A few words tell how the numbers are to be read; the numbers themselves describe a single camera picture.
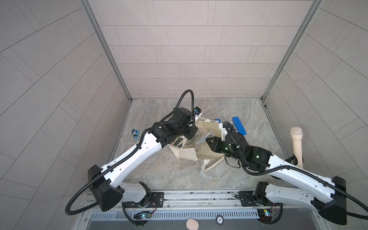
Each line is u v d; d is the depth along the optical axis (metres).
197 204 0.71
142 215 0.65
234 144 0.48
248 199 0.69
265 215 0.68
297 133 0.62
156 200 0.71
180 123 0.53
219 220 0.66
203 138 0.71
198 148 0.84
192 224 0.65
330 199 0.39
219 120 1.03
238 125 1.00
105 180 0.38
